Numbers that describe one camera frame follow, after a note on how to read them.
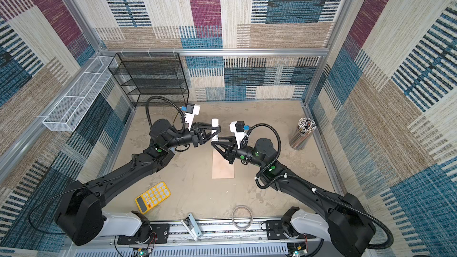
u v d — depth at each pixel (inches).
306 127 33.5
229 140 26.0
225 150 25.5
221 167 36.1
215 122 25.3
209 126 25.6
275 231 28.8
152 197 32.1
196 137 23.8
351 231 15.9
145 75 42.4
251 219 30.0
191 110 24.2
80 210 16.0
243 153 24.5
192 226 28.8
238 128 23.7
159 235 28.8
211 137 25.2
